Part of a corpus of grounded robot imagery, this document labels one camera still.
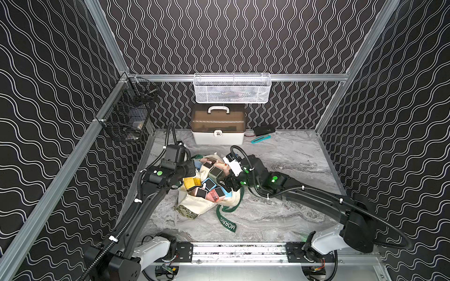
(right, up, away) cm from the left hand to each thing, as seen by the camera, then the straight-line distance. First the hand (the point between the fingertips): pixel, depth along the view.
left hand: (190, 163), depth 76 cm
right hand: (+14, -5, 0) cm, 15 cm away
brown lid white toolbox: (+10, +21, +34) cm, 42 cm away
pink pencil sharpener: (+9, -15, +1) cm, 17 cm away
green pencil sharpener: (+10, -5, +5) cm, 13 cm away
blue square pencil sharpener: (+8, -10, +6) cm, 14 cm away
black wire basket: (-38, +24, +17) cm, 48 cm away
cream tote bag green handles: (0, -18, -1) cm, 18 cm away
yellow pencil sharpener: (0, -8, 0) cm, 8 cm away
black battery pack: (+41, +19, +43) cm, 62 cm away
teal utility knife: (+38, +13, +40) cm, 57 cm away
